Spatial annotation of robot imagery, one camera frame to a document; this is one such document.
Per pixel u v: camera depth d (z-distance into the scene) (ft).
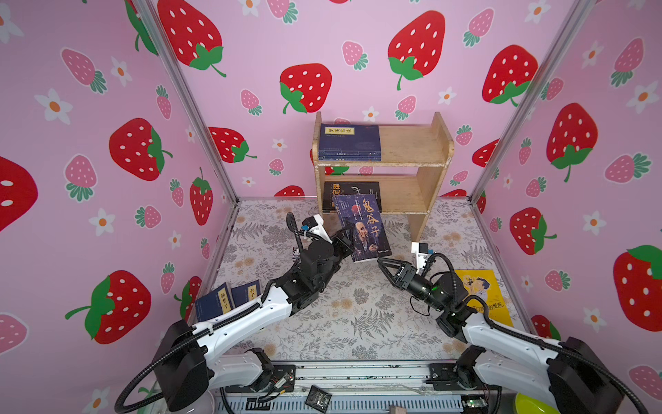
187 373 1.26
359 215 2.49
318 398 2.26
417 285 2.17
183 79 2.68
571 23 2.32
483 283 3.04
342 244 2.05
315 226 2.12
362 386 2.40
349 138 2.51
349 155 2.39
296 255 1.79
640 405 1.17
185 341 1.31
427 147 2.53
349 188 3.06
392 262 2.16
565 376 1.34
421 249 2.30
